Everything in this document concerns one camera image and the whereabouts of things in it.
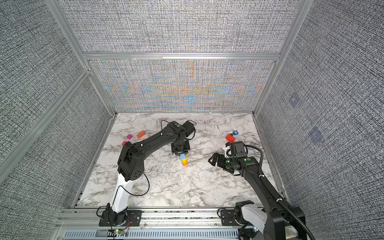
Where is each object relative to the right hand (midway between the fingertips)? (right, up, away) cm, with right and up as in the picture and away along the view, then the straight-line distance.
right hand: (215, 162), depth 83 cm
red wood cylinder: (+14, +12, +21) cm, 27 cm away
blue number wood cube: (+18, +15, +24) cm, 34 cm away
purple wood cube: (-57, +13, +23) cm, 63 cm away
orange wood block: (-17, -4, +9) cm, 20 cm away
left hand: (-16, +3, +6) cm, 18 cm away
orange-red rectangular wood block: (-50, +14, +24) cm, 57 cm away
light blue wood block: (-19, +2, +3) cm, 19 cm away
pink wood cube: (-59, +8, +18) cm, 62 cm away
